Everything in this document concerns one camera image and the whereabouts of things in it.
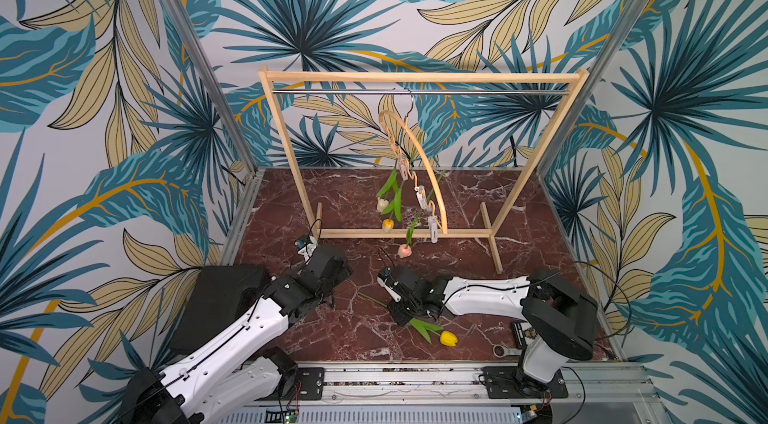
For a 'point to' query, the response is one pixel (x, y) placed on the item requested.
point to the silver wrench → (499, 351)
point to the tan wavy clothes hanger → (406, 122)
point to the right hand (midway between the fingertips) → (391, 309)
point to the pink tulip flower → (405, 250)
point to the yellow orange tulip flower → (396, 207)
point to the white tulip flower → (382, 203)
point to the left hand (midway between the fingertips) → (341, 268)
